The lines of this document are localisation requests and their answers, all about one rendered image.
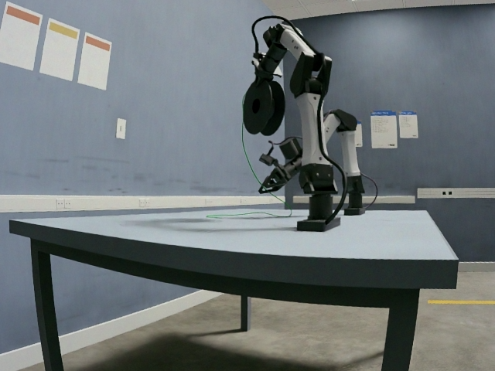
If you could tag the black cable reel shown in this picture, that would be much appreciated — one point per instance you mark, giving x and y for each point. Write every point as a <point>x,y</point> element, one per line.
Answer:
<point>264,105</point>

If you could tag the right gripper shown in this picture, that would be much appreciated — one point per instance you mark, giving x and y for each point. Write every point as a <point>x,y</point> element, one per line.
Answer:
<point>281,178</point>

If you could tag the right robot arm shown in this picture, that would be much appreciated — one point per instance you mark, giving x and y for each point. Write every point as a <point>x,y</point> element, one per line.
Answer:
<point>345,125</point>

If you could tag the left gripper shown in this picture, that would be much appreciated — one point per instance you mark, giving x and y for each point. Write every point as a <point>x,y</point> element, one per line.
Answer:
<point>265,68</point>

